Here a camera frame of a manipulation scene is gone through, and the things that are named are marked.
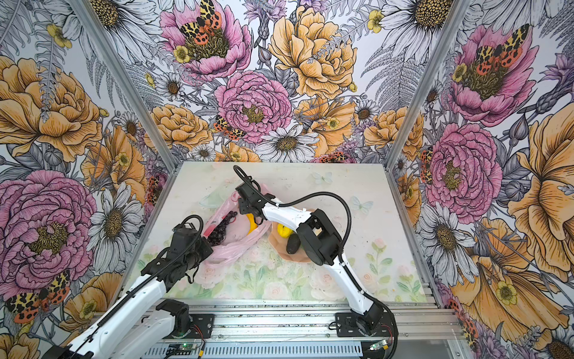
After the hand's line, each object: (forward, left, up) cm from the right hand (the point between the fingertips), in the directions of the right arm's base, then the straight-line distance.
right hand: (249, 207), depth 99 cm
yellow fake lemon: (-13, -15, +1) cm, 20 cm away
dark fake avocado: (-15, -19, -4) cm, 25 cm away
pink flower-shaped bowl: (-16, -14, -3) cm, 21 cm away
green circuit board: (-49, +17, -6) cm, 52 cm away
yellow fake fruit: (-7, -2, -3) cm, 8 cm away
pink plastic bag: (-11, +5, -6) cm, 13 cm away
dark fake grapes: (-12, +11, -1) cm, 16 cm away
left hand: (-20, +12, +1) cm, 24 cm away
